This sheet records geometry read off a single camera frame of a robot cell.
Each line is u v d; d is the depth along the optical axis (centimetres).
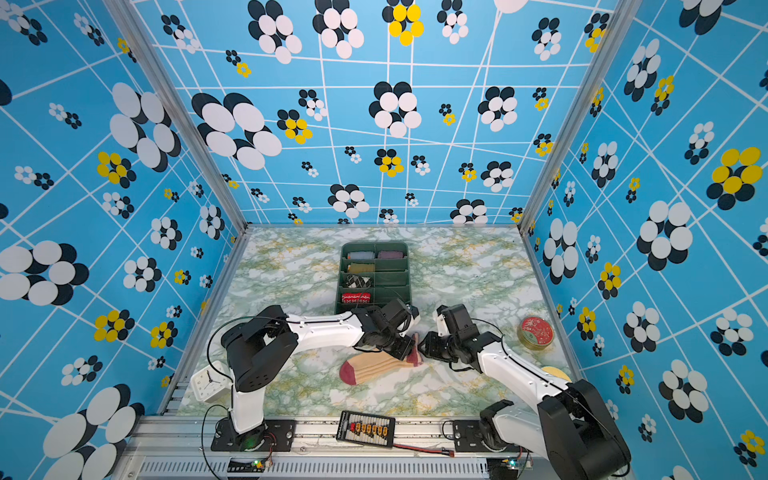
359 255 104
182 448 72
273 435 73
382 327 70
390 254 105
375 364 85
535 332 87
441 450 72
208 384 80
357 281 96
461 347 65
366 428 74
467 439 73
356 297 94
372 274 99
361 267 100
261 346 51
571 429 41
